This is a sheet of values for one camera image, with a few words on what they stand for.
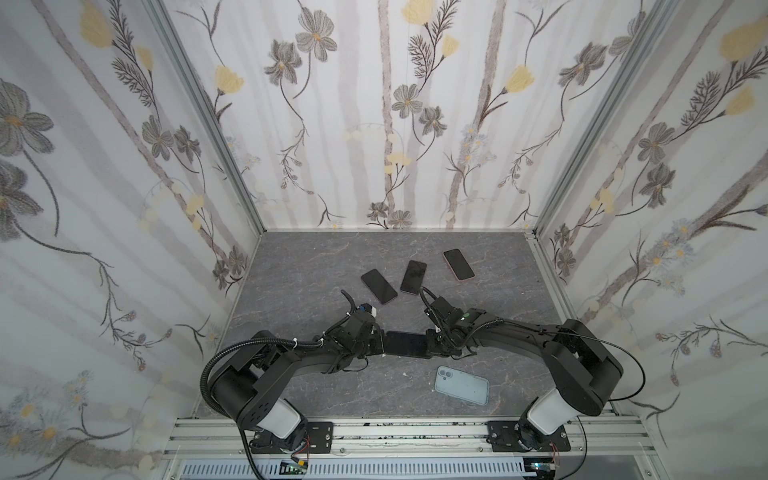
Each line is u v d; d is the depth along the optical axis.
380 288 1.04
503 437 0.73
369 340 0.78
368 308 0.85
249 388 0.45
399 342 0.90
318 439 0.73
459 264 1.11
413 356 0.88
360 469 0.70
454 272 1.08
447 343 0.68
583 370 0.45
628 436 0.77
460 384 0.84
